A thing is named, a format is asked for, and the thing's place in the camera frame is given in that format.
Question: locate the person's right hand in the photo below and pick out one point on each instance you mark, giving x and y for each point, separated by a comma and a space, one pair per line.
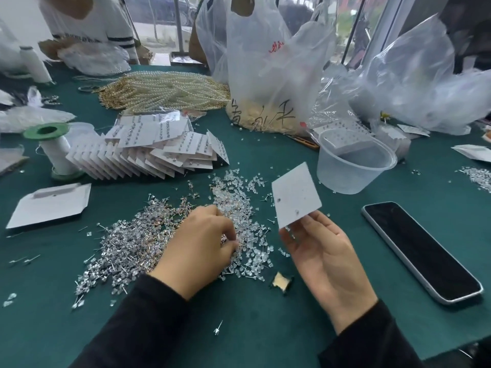
330, 272

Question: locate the person's left hand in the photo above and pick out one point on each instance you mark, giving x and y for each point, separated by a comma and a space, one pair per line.
195, 252

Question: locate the clear plastic earring backs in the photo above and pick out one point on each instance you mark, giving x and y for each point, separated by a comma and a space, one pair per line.
238, 203

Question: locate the pile of silver stud earrings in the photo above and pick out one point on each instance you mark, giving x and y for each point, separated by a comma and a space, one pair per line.
126, 241

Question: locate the single ear stud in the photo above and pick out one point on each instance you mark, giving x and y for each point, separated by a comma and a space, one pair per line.
216, 331

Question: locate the white earring card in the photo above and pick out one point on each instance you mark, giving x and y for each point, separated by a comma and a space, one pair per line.
295, 195

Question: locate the row of white cards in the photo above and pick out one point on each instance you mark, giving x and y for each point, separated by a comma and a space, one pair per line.
145, 137

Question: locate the stack of white cards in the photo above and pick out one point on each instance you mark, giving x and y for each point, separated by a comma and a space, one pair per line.
50, 205

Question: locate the person's right forearm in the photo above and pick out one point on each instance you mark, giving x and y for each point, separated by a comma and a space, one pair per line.
368, 341

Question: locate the person's left forearm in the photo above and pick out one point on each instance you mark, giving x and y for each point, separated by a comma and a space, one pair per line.
134, 329

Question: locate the white-edged smartphone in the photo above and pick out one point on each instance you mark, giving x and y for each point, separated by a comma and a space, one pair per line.
422, 251

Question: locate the clear plastic bowl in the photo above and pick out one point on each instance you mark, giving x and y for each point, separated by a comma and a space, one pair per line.
353, 172

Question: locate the orange and black tool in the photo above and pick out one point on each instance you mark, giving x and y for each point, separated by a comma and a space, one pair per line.
305, 141

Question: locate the pile of pearl strands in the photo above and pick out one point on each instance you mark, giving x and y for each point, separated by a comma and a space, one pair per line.
165, 90

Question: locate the green spool of white thread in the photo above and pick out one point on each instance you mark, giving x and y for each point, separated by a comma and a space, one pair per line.
57, 149

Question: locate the small white paper packet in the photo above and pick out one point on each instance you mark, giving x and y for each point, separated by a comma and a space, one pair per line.
473, 152

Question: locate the white handwritten plastic bag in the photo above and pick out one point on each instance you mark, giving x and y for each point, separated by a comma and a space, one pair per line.
264, 72

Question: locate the heap of clear plastic bags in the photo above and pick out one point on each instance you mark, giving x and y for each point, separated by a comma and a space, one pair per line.
414, 80

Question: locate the small bag of pearls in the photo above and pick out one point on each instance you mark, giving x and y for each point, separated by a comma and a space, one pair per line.
34, 116

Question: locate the white thread cone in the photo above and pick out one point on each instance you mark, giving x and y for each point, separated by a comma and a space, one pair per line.
36, 65

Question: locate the dark parked car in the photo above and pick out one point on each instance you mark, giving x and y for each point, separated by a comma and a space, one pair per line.
161, 7

